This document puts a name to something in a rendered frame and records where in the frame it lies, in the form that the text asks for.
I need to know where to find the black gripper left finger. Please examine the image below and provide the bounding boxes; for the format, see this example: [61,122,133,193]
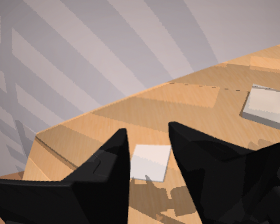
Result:
[0,128,131,224]

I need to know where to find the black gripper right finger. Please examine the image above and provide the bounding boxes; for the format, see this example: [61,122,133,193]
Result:
[167,121,280,224]

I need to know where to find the white square pad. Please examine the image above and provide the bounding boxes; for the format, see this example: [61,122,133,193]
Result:
[130,144,172,183]

